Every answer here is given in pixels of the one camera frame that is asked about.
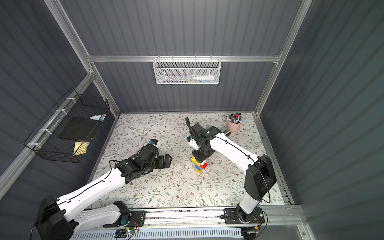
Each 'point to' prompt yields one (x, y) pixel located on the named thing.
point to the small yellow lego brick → (197, 170)
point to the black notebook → (79, 129)
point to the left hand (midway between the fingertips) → (167, 160)
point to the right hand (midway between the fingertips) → (200, 159)
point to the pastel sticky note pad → (100, 117)
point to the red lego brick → (204, 166)
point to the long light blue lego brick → (199, 168)
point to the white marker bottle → (204, 78)
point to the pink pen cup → (234, 122)
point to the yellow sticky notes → (80, 147)
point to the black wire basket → (45, 142)
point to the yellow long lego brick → (193, 159)
